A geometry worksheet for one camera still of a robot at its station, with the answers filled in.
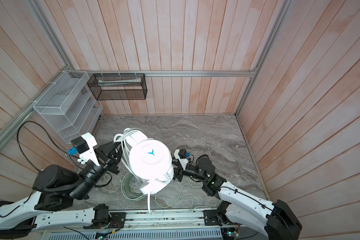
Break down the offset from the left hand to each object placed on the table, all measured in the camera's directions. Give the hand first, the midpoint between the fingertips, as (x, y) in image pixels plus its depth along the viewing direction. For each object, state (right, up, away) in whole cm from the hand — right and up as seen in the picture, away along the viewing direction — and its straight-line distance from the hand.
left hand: (127, 142), depth 47 cm
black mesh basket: (-26, +35, +58) cm, 72 cm away
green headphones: (-14, -29, +36) cm, 48 cm away
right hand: (+11, -12, +21) cm, 27 cm away
